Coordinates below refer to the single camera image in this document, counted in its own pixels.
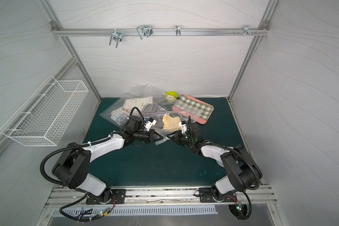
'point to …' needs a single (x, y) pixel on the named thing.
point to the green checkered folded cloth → (202, 110)
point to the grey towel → (156, 112)
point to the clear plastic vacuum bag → (142, 90)
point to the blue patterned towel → (120, 116)
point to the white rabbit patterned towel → (139, 102)
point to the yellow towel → (171, 124)
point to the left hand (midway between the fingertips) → (163, 139)
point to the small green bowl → (171, 96)
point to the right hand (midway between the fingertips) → (166, 136)
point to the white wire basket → (42, 118)
